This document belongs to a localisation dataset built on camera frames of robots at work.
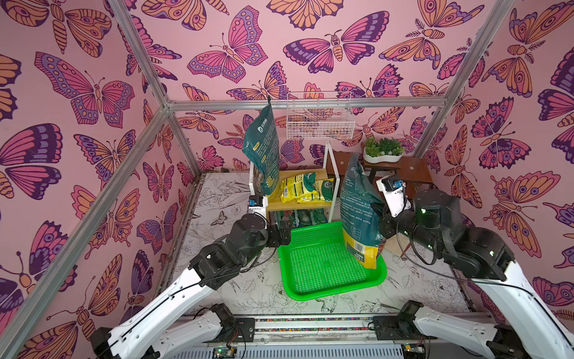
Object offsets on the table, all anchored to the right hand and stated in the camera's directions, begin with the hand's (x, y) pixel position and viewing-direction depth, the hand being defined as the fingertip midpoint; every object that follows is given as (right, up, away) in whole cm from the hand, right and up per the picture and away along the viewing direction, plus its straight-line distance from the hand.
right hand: (371, 204), depth 60 cm
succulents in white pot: (+17, +20, +29) cm, 39 cm away
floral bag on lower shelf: (-19, -7, +31) cm, 37 cm away
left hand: (-24, -5, +8) cm, 26 cm away
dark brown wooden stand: (+33, +13, +40) cm, 54 cm away
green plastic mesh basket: (-11, -25, +29) cm, 39 cm away
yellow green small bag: (-19, +5, +21) cm, 29 cm away
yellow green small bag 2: (-9, +4, +25) cm, 27 cm away
